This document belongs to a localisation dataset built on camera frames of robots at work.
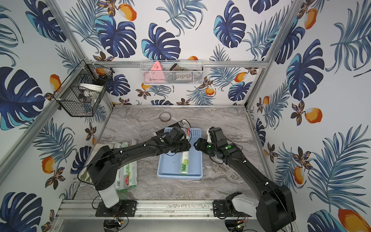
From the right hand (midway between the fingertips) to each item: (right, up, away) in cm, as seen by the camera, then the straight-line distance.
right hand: (198, 145), depth 82 cm
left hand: (-5, 0, +2) cm, 6 cm away
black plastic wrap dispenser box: (-9, +12, +27) cm, 31 cm away
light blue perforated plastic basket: (-18, -15, +7) cm, 24 cm away
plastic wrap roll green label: (-8, -9, -4) cm, 13 cm away
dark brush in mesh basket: (-10, +44, +10) cm, 46 cm away
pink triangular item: (-26, +42, +7) cm, 50 cm away
